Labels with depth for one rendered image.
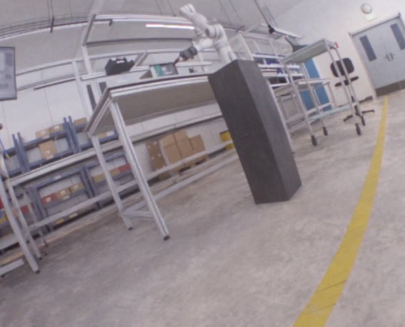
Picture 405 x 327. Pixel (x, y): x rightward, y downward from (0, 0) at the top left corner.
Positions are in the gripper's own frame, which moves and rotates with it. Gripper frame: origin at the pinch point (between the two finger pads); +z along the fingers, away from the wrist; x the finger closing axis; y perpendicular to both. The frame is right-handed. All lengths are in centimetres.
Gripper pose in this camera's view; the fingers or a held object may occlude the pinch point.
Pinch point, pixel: (175, 61)
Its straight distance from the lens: 166.1
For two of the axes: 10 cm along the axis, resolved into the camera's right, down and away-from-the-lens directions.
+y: 5.4, -1.4, -8.3
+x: 6.1, 7.4, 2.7
